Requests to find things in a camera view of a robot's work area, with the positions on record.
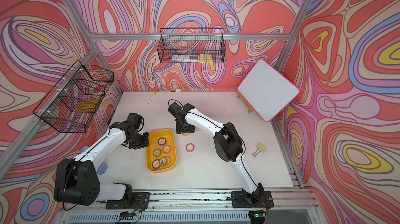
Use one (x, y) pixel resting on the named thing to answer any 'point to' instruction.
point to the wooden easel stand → (250, 109)
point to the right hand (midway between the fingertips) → (186, 135)
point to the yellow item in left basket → (86, 106)
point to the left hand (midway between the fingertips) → (149, 144)
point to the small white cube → (178, 90)
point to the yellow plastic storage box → (154, 135)
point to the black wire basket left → (68, 107)
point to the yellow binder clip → (260, 148)
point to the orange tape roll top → (168, 160)
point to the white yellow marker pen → (154, 94)
